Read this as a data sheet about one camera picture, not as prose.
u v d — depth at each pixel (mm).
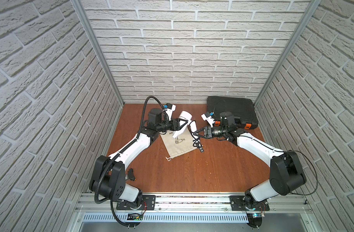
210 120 755
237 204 730
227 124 669
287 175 437
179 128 719
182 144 964
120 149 481
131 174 818
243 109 1072
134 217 715
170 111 737
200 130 743
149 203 738
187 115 778
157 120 643
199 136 749
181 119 746
